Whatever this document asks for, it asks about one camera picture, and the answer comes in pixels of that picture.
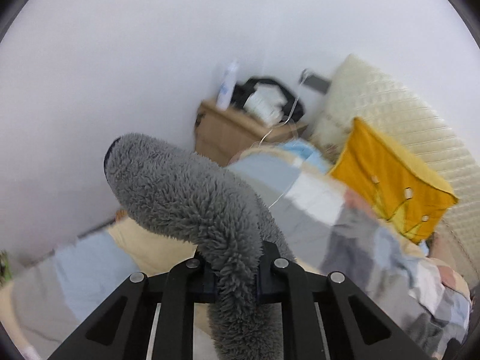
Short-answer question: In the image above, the grey fleece jacket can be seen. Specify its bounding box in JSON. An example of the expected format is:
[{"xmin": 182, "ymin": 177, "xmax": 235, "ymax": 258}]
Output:
[{"xmin": 103, "ymin": 133, "xmax": 294, "ymax": 359}]

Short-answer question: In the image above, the patchwork checked bed quilt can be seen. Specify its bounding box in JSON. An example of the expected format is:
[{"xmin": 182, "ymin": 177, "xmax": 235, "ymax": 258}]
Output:
[{"xmin": 1, "ymin": 149, "xmax": 472, "ymax": 359}]

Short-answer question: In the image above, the yellow crown cushion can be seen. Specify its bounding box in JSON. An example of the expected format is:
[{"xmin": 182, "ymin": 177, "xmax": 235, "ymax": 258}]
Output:
[{"xmin": 329, "ymin": 117, "xmax": 459, "ymax": 244}]

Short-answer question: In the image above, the wooden bedside table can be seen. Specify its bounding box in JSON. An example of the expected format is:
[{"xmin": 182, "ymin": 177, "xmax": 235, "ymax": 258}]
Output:
[{"xmin": 194, "ymin": 100, "xmax": 308, "ymax": 166}]

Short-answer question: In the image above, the cream quilted headboard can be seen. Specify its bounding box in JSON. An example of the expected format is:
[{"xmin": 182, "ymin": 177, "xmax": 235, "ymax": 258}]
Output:
[{"xmin": 310, "ymin": 55, "xmax": 479, "ymax": 286}]

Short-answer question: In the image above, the black bag on nightstand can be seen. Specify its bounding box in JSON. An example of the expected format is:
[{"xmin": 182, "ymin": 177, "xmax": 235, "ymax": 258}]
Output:
[{"xmin": 230, "ymin": 76, "xmax": 304, "ymax": 127}]

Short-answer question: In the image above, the white spray bottle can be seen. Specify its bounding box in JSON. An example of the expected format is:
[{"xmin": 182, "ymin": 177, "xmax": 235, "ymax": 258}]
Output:
[{"xmin": 216, "ymin": 60, "xmax": 239, "ymax": 111}]

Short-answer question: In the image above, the white charging cable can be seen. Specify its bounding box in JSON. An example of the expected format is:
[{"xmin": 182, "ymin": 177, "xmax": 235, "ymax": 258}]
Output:
[{"xmin": 259, "ymin": 78, "xmax": 305, "ymax": 209}]

